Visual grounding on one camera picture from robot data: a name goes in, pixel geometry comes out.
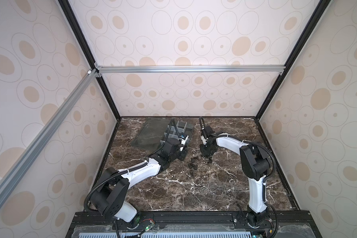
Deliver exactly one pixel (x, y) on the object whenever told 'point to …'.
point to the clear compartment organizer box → (154, 130)
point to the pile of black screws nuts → (194, 163)
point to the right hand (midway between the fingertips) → (209, 151)
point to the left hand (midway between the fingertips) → (190, 146)
